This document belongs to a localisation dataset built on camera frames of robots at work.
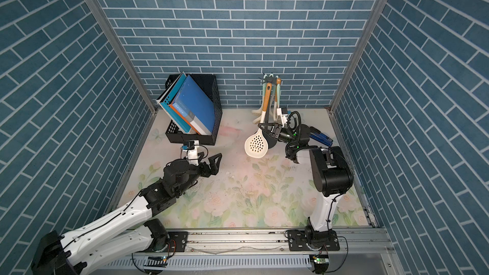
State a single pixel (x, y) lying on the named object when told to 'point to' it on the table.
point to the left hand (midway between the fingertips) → (218, 156)
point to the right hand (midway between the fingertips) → (261, 129)
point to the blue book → (196, 105)
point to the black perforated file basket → (208, 83)
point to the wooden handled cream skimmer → (256, 146)
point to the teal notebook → (165, 99)
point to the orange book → (184, 118)
